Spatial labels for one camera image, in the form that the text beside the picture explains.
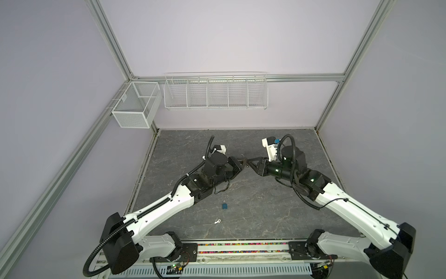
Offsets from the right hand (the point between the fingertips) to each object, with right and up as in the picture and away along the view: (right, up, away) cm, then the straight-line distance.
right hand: (247, 162), depth 69 cm
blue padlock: (-10, -24, +18) cm, 31 cm away
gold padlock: (-1, 0, +1) cm, 1 cm away
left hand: (+1, 0, +1) cm, 1 cm away
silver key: (-12, -30, +14) cm, 35 cm away
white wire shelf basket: (-17, +39, +31) cm, 52 cm away
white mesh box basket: (-62, +31, +36) cm, 78 cm away
